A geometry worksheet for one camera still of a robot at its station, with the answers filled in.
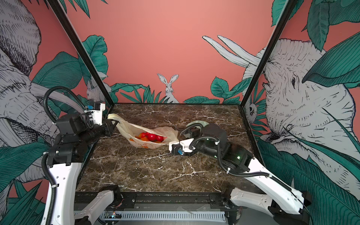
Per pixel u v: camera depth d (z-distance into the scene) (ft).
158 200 2.48
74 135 1.46
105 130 1.81
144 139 3.03
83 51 2.87
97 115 1.79
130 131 2.75
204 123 3.32
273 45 2.74
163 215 2.30
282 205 1.29
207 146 1.45
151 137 3.05
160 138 3.12
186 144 1.52
